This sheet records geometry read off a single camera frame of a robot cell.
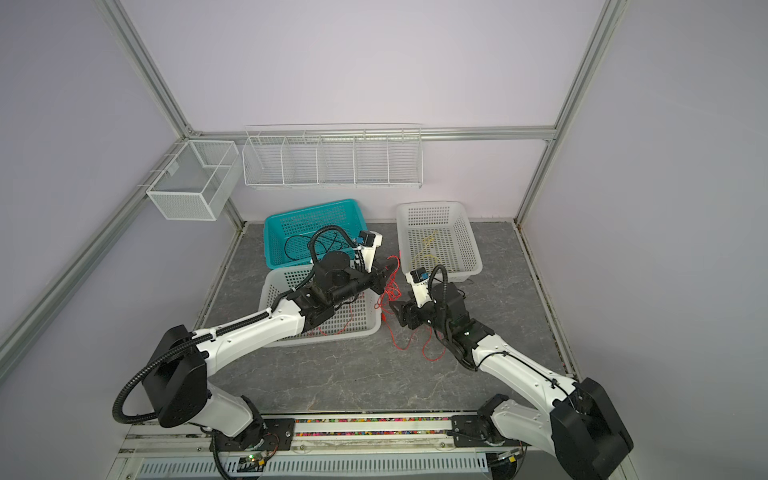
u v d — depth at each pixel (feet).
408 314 2.33
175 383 1.39
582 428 1.31
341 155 3.23
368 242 2.11
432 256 3.57
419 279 2.28
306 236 3.79
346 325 2.78
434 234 3.79
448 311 1.97
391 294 2.35
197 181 3.18
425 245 3.69
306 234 3.79
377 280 2.19
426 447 2.40
